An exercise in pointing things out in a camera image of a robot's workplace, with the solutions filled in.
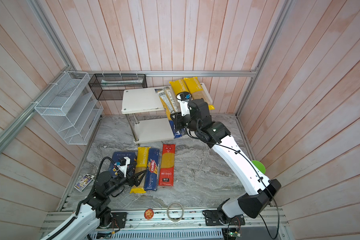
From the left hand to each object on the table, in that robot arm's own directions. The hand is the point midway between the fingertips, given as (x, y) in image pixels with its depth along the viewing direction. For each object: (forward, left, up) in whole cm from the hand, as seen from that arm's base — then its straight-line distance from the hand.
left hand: (141, 169), depth 78 cm
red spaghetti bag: (+8, -13, -10) cm, 18 cm away
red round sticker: (-19, -5, -11) cm, 23 cm away
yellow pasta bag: (+8, +3, -9) cm, 12 cm away
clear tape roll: (-18, -18, -14) cm, 29 cm away
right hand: (+15, -17, +26) cm, 35 cm away
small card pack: (-4, +34, -10) cm, 36 cm away
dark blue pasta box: (+11, +19, -6) cm, 23 cm away
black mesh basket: (+56, +29, +13) cm, 65 cm away
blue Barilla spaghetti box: (-2, -5, -8) cm, 10 cm away
